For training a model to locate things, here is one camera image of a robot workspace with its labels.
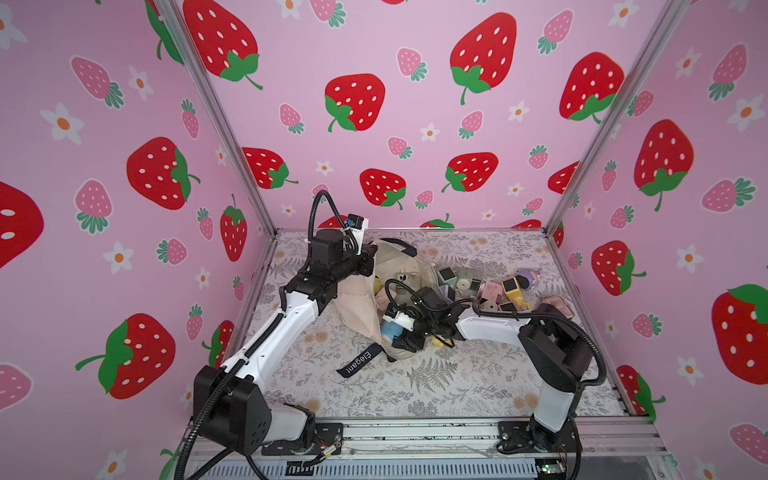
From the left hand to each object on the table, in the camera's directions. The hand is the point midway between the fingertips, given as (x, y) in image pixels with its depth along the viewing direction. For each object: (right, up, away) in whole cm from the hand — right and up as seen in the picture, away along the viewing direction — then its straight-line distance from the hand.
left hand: (377, 246), depth 79 cm
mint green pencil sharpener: (+22, -10, +19) cm, 31 cm away
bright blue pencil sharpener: (+4, -24, +7) cm, 26 cm away
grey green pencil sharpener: (+30, -12, +22) cm, 39 cm away
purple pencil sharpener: (+49, -10, +19) cm, 54 cm away
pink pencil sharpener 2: (+58, -18, +16) cm, 63 cm away
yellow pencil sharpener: (+44, -15, +17) cm, 50 cm away
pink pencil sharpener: (+36, -15, +17) cm, 43 cm away
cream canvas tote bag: (-4, -17, +5) cm, 18 cm away
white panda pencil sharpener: (+7, -10, +22) cm, 25 cm away
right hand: (+4, -28, +9) cm, 30 cm away
